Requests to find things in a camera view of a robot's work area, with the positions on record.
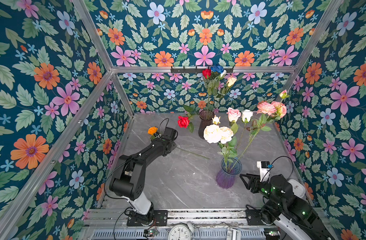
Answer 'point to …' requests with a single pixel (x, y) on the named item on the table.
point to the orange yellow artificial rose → (153, 130)
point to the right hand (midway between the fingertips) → (245, 173)
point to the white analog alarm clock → (181, 231)
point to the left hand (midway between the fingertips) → (173, 145)
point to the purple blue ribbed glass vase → (225, 178)
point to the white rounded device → (298, 189)
